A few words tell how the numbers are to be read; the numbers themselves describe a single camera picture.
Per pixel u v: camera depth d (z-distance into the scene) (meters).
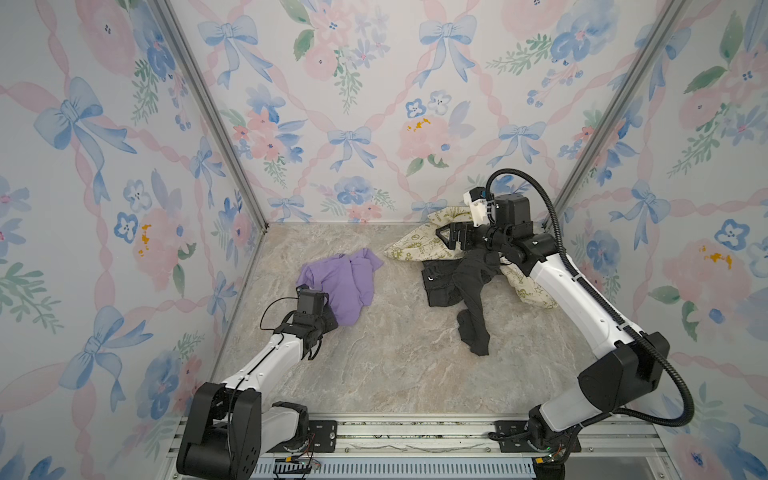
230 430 0.41
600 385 0.45
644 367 0.42
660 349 0.43
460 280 0.97
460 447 0.73
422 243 1.13
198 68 0.79
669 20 0.69
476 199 0.68
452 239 0.69
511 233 0.60
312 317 0.68
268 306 0.98
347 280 0.96
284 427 0.63
